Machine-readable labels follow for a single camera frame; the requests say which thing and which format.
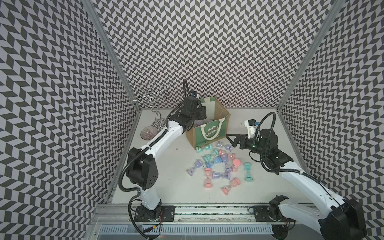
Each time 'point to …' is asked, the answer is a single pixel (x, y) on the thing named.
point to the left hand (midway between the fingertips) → (201, 110)
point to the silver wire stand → (149, 91)
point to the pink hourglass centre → (223, 152)
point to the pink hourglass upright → (236, 163)
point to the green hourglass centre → (207, 158)
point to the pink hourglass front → (233, 183)
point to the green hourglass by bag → (208, 147)
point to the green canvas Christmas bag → (206, 131)
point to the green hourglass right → (248, 176)
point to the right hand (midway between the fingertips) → (231, 138)
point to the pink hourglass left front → (208, 183)
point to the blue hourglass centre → (217, 160)
